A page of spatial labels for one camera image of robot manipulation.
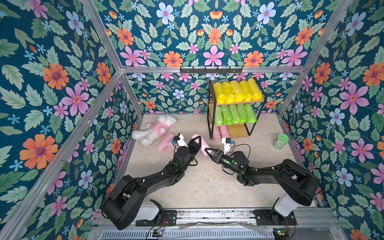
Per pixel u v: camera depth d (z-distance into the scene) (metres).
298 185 0.46
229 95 0.77
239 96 0.78
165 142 0.97
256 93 0.78
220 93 0.77
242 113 0.93
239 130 1.06
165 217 0.74
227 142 0.75
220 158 0.71
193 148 0.73
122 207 0.42
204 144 0.78
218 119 0.88
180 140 0.75
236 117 0.89
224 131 1.03
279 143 0.94
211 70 0.93
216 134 1.01
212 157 0.73
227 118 0.88
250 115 0.91
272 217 0.65
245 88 0.80
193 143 0.73
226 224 0.72
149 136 0.96
